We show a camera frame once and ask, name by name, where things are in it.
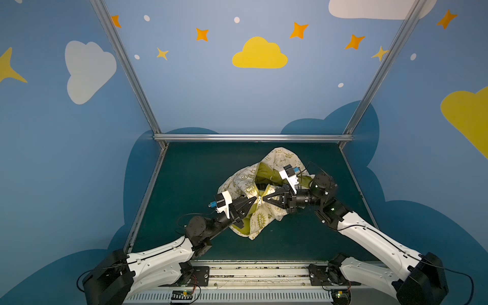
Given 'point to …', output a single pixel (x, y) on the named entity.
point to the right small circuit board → (341, 297)
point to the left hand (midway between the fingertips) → (253, 196)
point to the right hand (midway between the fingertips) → (266, 197)
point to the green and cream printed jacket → (260, 179)
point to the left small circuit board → (182, 295)
